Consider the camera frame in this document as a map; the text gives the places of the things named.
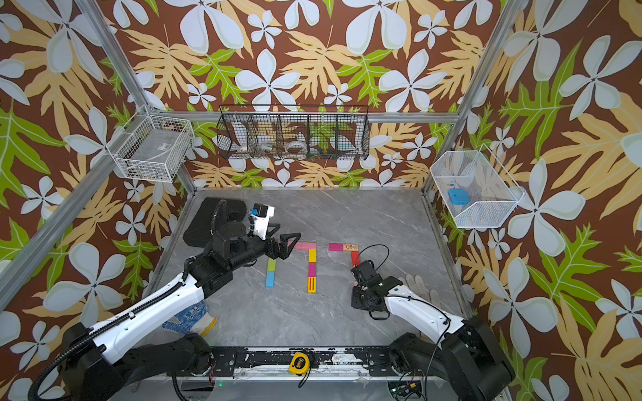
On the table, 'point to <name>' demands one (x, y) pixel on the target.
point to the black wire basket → (293, 132)
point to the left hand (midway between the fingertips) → (290, 227)
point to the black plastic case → (212, 214)
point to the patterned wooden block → (350, 247)
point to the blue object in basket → (459, 196)
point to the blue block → (269, 280)
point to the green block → (272, 265)
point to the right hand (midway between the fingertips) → (354, 300)
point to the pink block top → (299, 245)
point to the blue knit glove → (196, 319)
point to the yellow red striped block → (312, 285)
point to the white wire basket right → (492, 191)
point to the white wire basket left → (151, 148)
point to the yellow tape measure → (299, 363)
